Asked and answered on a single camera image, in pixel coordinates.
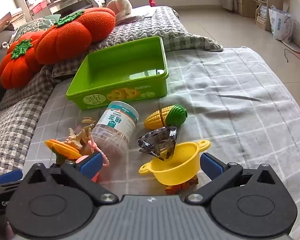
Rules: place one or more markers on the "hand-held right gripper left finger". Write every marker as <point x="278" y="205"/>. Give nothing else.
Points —
<point x="91" y="165"/>

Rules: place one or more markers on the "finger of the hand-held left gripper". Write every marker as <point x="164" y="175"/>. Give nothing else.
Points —
<point x="10" y="177"/>

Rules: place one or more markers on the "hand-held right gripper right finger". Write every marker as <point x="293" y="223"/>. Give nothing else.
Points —
<point x="211" y="166"/>

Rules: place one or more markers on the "beige toy dinosaur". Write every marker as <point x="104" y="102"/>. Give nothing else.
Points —
<point x="75" y="138"/>

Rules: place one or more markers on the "orange yellow toy pan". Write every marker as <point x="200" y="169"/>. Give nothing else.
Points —
<point x="60" y="146"/>

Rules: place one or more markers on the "yellow toy pot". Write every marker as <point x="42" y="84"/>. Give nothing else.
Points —
<point x="175" y="172"/>

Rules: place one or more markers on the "orange plastic toy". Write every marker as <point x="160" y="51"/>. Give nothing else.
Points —
<point x="180" y="188"/>

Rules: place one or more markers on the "translucent amber curly toy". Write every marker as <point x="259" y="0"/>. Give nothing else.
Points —
<point x="87" y="121"/>

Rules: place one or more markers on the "clear cotton swab jar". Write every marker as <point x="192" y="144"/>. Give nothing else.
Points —
<point x="117" y="125"/>

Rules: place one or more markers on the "tortoiseshell hair claw clip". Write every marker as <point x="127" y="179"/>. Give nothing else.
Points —
<point x="155" y="137"/>

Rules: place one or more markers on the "green plastic box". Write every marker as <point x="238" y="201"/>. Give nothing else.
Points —
<point x="100" y="97"/>

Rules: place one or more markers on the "yellow green toy corn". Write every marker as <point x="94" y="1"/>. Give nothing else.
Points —
<point x="153" y="120"/>

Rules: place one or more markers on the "grey grid bed sheet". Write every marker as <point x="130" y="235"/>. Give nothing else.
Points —
<point x="227" y="130"/>

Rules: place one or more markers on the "orange pumpkin cushion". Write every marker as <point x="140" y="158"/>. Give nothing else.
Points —
<point x="15" y="67"/>
<point x="72" y="37"/>

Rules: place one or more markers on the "grey white checked quilt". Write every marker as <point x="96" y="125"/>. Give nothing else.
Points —
<point x="140" y="30"/>

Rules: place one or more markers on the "teal leaf cushion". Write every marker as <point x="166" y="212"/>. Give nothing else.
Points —
<point x="35" y="25"/>

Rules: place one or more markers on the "stack of books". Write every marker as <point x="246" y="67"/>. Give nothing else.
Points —
<point x="10" y="21"/>

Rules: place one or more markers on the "white paper bag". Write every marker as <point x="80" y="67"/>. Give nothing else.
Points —
<point x="280" y="25"/>

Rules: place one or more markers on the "white papers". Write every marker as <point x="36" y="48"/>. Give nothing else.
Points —
<point x="140" y="13"/>

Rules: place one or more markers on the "white plush toy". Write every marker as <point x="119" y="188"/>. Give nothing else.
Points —
<point x="118" y="6"/>

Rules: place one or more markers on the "pink plastic basket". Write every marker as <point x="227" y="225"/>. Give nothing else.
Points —
<point x="38" y="7"/>

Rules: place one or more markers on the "wooden shelf unit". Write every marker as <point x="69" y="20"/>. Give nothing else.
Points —
<point x="262" y="0"/>

